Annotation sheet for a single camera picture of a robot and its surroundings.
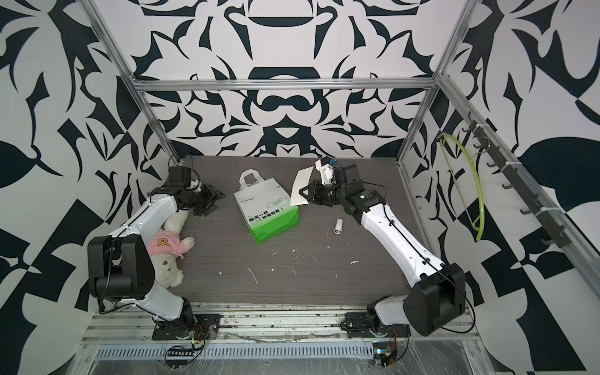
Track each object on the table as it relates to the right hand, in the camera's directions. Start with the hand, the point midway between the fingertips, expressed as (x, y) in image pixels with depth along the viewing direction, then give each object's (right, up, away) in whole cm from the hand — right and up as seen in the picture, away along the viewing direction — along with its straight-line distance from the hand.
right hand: (299, 188), depth 75 cm
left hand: (-30, -3, +15) cm, 33 cm away
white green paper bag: (-13, -8, +19) cm, 24 cm away
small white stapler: (+15, -16, +19) cm, 29 cm away
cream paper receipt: (+1, +3, +6) cm, 6 cm away
